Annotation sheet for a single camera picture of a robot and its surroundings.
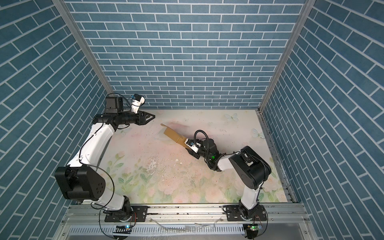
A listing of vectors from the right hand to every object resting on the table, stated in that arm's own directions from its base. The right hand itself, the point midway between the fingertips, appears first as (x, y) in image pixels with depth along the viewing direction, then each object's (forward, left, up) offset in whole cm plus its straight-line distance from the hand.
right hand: (191, 143), depth 91 cm
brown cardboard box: (-4, +6, +9) cm, 12 cm away
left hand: (+3, +19, +20) cm, 28 cm away
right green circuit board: (-39, -35, -10) cm, 53 cm away
